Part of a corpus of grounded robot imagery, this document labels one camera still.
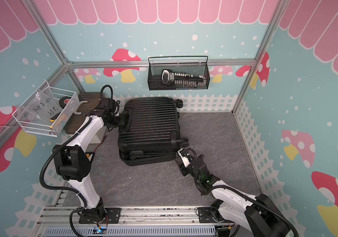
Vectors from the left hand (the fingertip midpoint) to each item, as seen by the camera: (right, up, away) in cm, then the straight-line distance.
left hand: (124, 123), depth 92 cm
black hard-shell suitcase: (+19, -7, -12) cm, 24 cm away
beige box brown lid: (-27, +16, +8) cm, 32 cm away
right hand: (+35, -20, -7) cm, 41 cm away
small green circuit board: (-7, -53, -19) cm, 57 cm away
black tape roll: (-28, +12, -12) cm, 33 cm away
